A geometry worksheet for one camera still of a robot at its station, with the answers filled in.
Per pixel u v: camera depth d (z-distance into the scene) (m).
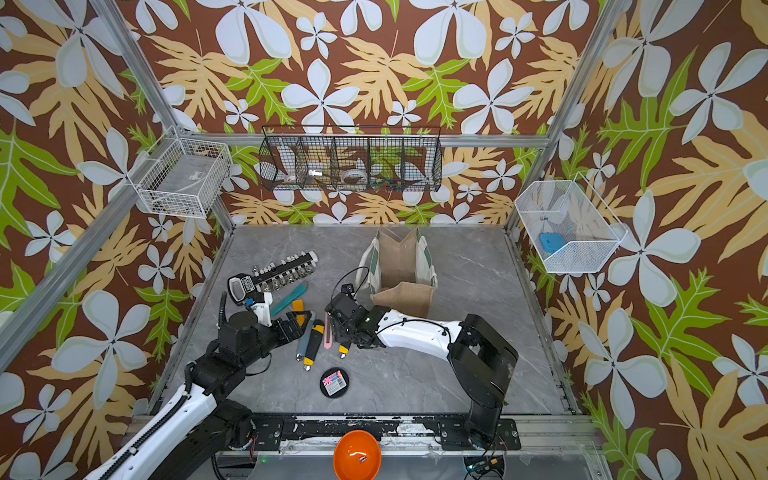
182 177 0.86
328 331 0.91
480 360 0.45
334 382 0.80
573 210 0.84
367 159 0.91
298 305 0.98
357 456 0.71
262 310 0.71
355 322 0.64
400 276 1.01
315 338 0.90
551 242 0.80
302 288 1.02
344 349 0.88
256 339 0.63
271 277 1.04
